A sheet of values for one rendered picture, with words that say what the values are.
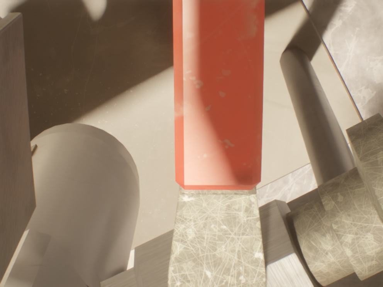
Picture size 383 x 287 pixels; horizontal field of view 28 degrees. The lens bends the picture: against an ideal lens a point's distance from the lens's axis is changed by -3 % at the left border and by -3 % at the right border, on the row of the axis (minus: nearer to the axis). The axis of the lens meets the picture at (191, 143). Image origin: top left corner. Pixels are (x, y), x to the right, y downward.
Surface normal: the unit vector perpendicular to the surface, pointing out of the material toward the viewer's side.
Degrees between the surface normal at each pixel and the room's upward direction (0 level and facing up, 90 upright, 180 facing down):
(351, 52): 0
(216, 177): 0
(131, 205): 90
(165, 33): 0
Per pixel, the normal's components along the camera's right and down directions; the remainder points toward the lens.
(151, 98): -0.03, 0.35
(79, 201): 0.54, -0.78
